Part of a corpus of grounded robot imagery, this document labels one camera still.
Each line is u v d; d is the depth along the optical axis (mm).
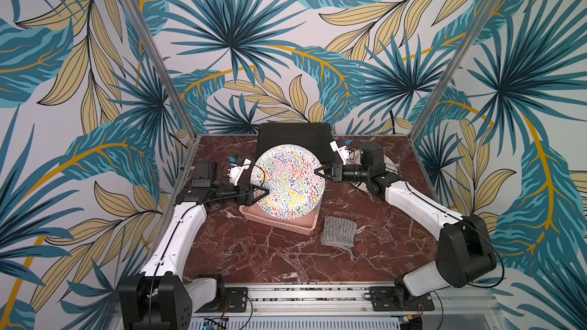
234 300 733
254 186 667
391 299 730
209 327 712
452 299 753
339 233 841
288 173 779
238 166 677
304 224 879
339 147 736
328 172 753
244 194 663
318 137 1130
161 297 385
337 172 730
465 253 431
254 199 675
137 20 769
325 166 746
